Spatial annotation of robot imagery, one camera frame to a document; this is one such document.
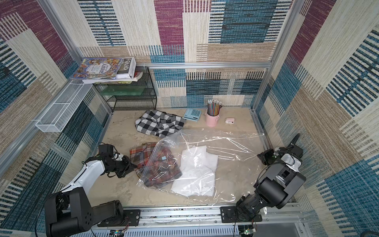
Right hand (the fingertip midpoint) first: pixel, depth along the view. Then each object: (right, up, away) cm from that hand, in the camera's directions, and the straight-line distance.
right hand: (259, 153), depth 88 cm
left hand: (-71, -6, -2) cm, 71 cm away
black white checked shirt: (-63, +17, +21) cm, 69 cm away
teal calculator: (-39, +24, +27) cm, 54 cm away
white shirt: (-37, -11, -7) cm, 39 cm away
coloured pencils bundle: (-25, +28, +15) cm, 40 cm away
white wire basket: (-104, +20, -18) cm, 107 cm away
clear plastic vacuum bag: (-13, -5, -2) cm, 14 cm away
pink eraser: (-11, +19, +23) cm, 32 cm away
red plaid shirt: (-61, -6, -3) cm, 61 cm away
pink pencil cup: (-25, +19, +20) cm, 37 cm away
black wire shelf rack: (-72, +36, +8) cm, 81 cm away
